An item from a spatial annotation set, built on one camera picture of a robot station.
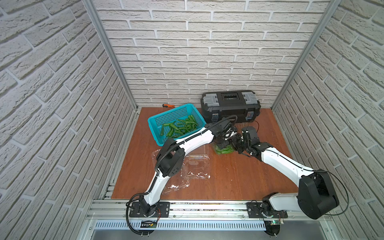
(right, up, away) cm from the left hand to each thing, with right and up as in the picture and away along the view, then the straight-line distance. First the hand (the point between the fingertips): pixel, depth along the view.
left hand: (226, 140), depth 90 cm
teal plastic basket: (-34, +11, +20) cm, 41 cm away
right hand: (+1, +1, -3) cm, 3 cm away
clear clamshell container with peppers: (-28, -24, -7) cm, 37 cm away
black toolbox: (-5, +23, +9) cm, 25 cm away
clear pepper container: (-1, -6, -3) cm, 6 cm away
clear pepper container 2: (-19, -15, -2) cm, 24 cm away
